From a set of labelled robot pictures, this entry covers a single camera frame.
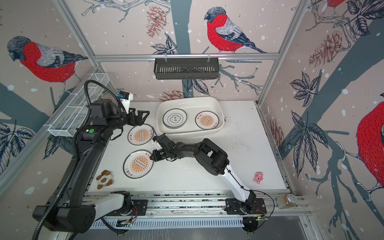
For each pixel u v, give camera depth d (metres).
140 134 1.04
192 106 1.16
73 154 0.44
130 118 0.62
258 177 0.81
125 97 0.60
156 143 0.87
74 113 0.75
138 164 0.88
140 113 0.63
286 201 0.67
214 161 0.56
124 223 0.71
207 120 1.10
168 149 0.76
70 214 0.36
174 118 1.09
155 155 0.81
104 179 0.79
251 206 0.63
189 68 1.04
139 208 0.73
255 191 0.66
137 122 0.63
